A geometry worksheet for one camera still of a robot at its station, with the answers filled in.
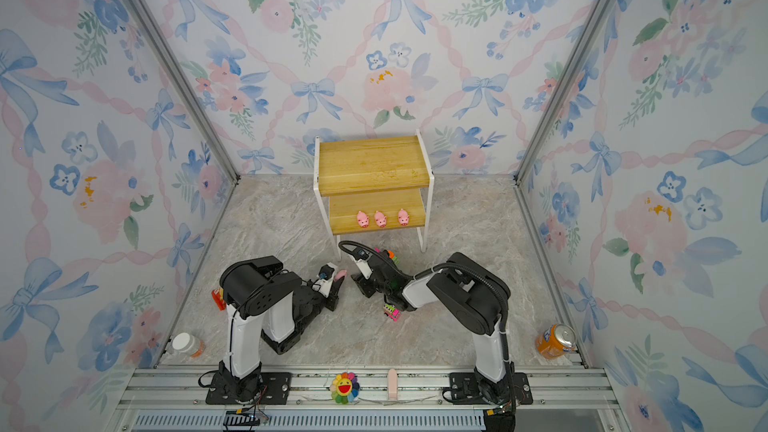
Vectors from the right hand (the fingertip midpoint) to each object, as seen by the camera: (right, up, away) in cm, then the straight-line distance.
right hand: (358, 269), depth 95 cm
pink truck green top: (+11, -10, -11) cm, 18 cm away
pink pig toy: (+14, +17, -9) cm, 24 cm away
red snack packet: (-40, -7, -8) cm, 41 cm away
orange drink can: (+50, -12, -23) cm, 57 cm away
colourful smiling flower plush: (-1, -25, -22) cm, 33 cm away
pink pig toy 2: (+7, +16, -10) cm, 20 cm away
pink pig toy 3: (+2, +16, -10) cm, 19 cm away
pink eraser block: (+11, -24, -22) cm, 34 cm away
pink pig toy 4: (-5, -1, -3) cm, 6 cm away
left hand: (-5, -1, -3) cm, 6 cm away
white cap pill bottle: (-40, -14, -21) cm, 48 cm away
